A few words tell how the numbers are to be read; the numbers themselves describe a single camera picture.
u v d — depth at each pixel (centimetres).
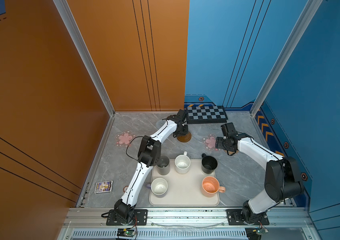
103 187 82
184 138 103
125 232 71
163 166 90
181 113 88
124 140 101
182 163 91
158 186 81
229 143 66
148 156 66
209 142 102
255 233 71
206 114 115
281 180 45
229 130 72
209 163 86
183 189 83
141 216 74
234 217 72
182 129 94
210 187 82
